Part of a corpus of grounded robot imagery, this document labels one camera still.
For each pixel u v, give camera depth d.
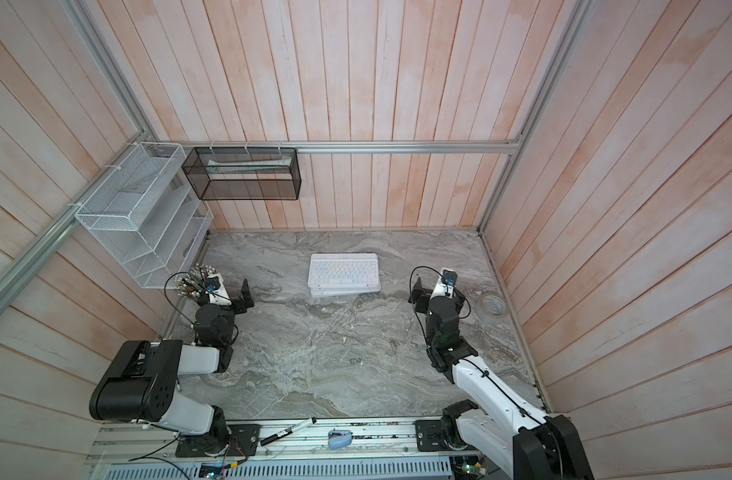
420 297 0.75
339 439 0.73
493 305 0.98
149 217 0.74
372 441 0.74
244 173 1.05
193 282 0.85
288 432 0.74
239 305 0.84
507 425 0.44
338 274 1.01
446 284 0.68
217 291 0.76
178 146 0.86
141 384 0.45
